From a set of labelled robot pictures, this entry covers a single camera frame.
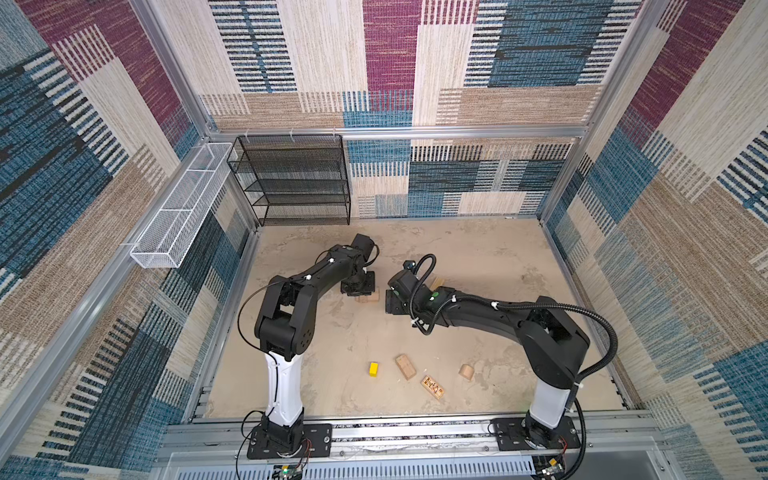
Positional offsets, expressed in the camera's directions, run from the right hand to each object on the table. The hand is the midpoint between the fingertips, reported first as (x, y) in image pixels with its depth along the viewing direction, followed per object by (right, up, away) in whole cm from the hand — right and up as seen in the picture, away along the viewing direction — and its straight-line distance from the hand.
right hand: (400, 302), depth 90 cm
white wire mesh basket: (-55, +19, -19) cm, 61 cm away
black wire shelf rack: (-37, +41, +18) cm, 58 cm away
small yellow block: (-8, -17, -7) cm, 20 cm away
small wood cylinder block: (+18, -18, -6) cm, 26 cm away
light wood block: (+13, +5, +11) cm, 18 cm away
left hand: (-10, +4, +7) cm, 13 cm away
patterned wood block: (+9, -21, -11) cm, 25 cm away
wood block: (-8, +1, 0) cm, 8 cm away
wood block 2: (+1, -16, -8) cm, 18 cm away
